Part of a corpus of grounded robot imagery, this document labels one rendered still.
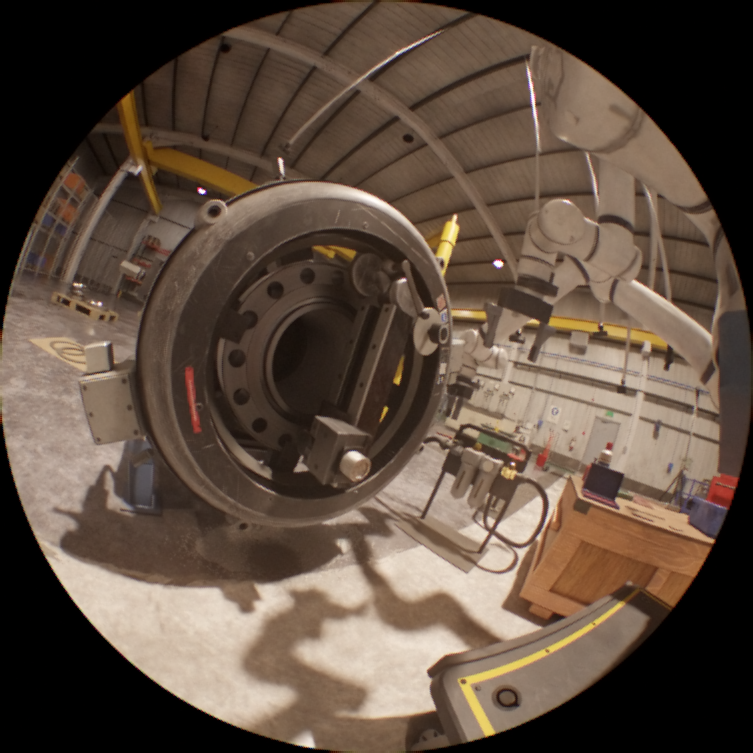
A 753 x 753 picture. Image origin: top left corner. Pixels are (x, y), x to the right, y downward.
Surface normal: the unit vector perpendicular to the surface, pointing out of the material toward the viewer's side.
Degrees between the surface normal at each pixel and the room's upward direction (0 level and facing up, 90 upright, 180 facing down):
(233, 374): 90
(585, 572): 90
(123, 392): 90
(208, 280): 90
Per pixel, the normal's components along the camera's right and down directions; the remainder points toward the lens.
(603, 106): -0.38, 0.92
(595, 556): -0.65, -0.25
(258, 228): 0.68, 0.23
